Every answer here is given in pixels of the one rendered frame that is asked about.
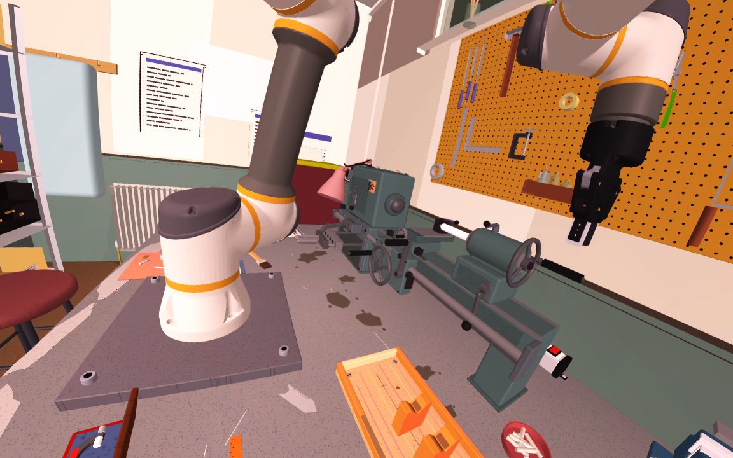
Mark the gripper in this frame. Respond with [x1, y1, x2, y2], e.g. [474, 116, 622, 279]
[566, 81, 670, 247]

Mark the wooden wall strip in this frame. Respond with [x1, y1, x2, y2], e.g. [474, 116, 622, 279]
[22, 45, 118, 76]

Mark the blue book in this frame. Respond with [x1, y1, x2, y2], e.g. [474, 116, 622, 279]
[646, 420, 733, 458]

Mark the orange notched block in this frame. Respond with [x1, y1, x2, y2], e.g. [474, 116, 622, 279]
[414, 426, 463, 458]
[391, 394, 435, 437]

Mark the white poster blue stripe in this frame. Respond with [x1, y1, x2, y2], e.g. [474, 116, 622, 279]
[248, 109, 333, 164]

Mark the brown small wall shelf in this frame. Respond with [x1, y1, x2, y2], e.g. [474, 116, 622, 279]
[522, 169, 575, 205]

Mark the white control box red button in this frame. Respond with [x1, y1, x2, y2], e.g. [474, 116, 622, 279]
[537, 343, 573, 381]

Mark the red round stool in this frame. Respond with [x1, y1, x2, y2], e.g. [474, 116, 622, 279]
[0, 269, 80, 405]

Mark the pale blue panel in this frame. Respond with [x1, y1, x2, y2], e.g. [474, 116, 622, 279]
[9, 52, 107, 198]

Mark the grey steel square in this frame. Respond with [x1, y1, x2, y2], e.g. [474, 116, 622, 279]
[449, 116, 502, 170]

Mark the white radiator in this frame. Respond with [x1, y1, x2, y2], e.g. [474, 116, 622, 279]
[110, 183, 184, 253]

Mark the red dish with white chalks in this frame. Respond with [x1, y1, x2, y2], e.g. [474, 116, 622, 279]
[501, 420, 554, 458]

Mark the brown wooden stick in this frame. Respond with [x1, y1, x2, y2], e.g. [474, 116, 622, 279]
[115, 387, 140, 458]

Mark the black cylindrical handle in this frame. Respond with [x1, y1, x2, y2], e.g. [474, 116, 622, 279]
[541, 258, 585, 283]

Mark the blue handled file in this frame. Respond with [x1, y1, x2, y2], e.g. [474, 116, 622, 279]
[457, 46, 472, 109]
[470, 42, 489, 104]

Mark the green handled screwdriver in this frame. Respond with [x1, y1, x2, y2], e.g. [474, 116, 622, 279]
[659, 50, 686, 129]

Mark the white window sill shelf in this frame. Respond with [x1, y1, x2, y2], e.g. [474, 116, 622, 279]
[416, 0, 553, 56]

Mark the brown handled hammer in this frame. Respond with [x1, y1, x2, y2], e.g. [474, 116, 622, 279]
[499, 31, 536, 98]

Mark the white text poster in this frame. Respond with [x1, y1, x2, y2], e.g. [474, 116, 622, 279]
[139, 51, 207, 138]

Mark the grey metal shelf unit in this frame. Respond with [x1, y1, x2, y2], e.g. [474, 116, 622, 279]
[0, 0, 66, 275]

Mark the dark red cabinet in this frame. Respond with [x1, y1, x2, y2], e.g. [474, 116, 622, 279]
[293, 162, 346, 225]

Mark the grey arrow-shaped plate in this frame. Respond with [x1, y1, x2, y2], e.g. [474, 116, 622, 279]
[277, 384, 318, 415]

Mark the orange paper sheet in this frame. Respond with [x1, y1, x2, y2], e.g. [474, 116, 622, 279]
[116, 251, 167, 281]

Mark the pink lamp shade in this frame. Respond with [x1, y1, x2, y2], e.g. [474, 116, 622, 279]
[316, 168, 349, 202]

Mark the teal lathe body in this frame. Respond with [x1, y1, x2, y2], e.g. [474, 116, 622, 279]
[314, 163, 562, 413]

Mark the grey carriage handwheel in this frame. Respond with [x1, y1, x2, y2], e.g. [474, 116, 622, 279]
[369, 245, 393, 287]

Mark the grey leadscrew rod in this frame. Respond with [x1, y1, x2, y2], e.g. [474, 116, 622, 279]
[408, 270, 526, 363]

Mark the orange wooden tray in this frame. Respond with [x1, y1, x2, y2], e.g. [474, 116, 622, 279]
[335, 347, 485, 458]

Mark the orange pegboard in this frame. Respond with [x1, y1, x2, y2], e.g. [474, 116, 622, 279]
[429, 0, 733, 278]

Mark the white tapered centre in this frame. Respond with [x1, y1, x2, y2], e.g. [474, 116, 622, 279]
[436, 219, 473, 242]

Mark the yellow cardboard box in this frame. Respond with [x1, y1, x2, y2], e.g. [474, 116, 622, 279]
[0, 246, 50, 288]

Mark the grey tailstock handwheel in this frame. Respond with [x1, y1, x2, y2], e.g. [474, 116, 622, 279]
[506, 237, 543, 289]

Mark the grey square base plate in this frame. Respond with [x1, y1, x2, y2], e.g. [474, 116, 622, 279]
[55, 272, 304, 412]

